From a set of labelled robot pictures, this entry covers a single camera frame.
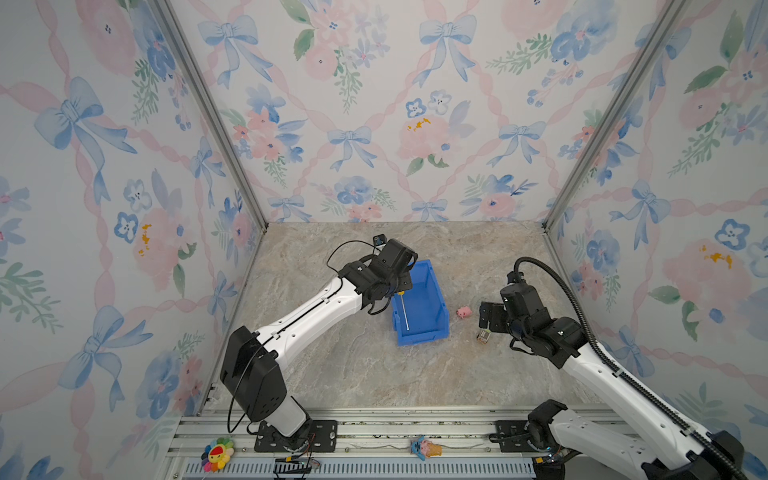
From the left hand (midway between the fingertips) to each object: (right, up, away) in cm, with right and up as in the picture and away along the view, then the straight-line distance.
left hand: (405, 275), depth 80 cm
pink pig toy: (+19, -12, +15) cm, 27 cm away
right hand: (+24, -9, -1) cm, 25 cm away
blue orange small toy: (+4, -40, -10) cm, 42 cm away
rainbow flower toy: (-45, -42, -9) cm, 62 cm away
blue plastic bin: (+8, -13, +17) cm, 23 cm away
